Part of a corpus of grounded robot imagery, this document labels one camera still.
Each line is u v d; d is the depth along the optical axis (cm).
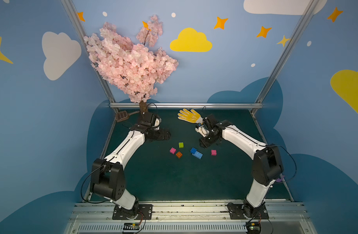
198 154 96
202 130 80
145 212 74
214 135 68
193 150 95
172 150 96
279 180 86
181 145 99
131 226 73
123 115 115
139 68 73
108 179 43
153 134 72
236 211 74
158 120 73
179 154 95
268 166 48
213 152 96
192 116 119
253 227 73
